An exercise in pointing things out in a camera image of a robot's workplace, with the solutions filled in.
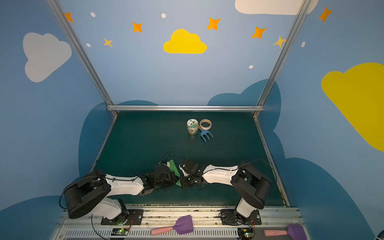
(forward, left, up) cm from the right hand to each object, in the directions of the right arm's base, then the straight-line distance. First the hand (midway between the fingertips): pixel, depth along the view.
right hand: (182, 184), depth 85 cm
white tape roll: (+50, -13, +1) cm, 51 cm away
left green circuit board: (-24, +28, -1) cm, 37 cm away
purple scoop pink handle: (-19, -3, 0) cm, 20 cm away
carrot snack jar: (+39, -4, +7) cm, 40 cm away
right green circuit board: (-21, -33, -2) cm, 39 cm away
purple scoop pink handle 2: (-19, -56, 0) cm, 60 cm away
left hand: (+2, +1, +1) cm, 2 cm away
